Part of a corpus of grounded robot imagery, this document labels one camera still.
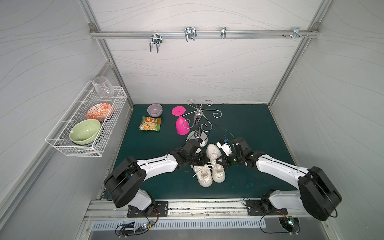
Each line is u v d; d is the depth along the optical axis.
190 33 0.76
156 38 0.78
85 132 0.63
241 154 0.67
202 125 0.75
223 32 0.79
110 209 0.75
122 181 0.42
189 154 0.66
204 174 0.79
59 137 0.56
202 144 0.80
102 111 0.72
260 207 0.73
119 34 0.78
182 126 0.85
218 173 0.77
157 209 0.73
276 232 0.72
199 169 0.81
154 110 1.12
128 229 0.69
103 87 0.66
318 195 0.42
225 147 0.78
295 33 0.77
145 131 1.04
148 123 1.07
